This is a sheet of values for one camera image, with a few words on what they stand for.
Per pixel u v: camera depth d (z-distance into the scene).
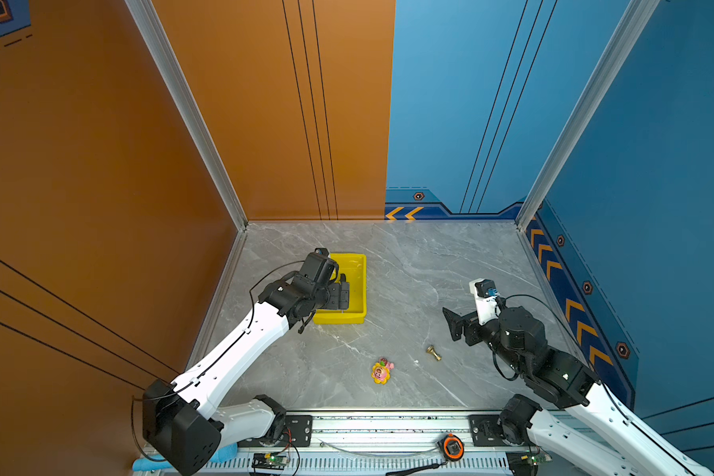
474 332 0.61
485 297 0.58
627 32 0.73
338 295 0.69
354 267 1.01
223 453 0.68
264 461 0.72
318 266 0.58
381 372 0.81
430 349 0.85
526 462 0.71
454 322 0.62
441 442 0.70
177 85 0.81
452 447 0.69
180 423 0.38
